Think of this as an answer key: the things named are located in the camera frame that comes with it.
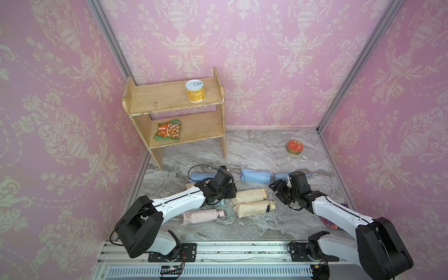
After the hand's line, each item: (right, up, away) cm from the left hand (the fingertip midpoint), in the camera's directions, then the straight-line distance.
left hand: (235, 192), depth 85 cm
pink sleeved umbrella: (-16, -10, -5) cm, 19 cm away
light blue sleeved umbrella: (-20, +6, +9) cm, 23 cm away
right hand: (+19, +1, +3) cm, 19 cm away
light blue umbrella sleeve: (+16, +6, +10) cm, 19 cm away
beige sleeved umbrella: (+9, -7, -4) cm, 12 cm away
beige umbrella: (+7, -2, +2) cm, 8 cm away
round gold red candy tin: (+37, +22, +21) cm, 48 cm away
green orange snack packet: (-34, +30, +4) cm, 46 cm away
